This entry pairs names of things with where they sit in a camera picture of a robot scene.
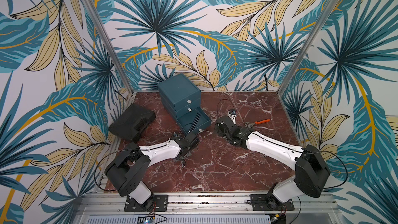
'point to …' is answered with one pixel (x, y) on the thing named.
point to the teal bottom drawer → (194, 120)
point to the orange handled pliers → (250, 125)
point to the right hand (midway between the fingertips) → (223, 126)
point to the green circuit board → (146, 220)
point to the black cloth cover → (132, 122)
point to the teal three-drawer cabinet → (182, 99)
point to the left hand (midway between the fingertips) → (182, 155)
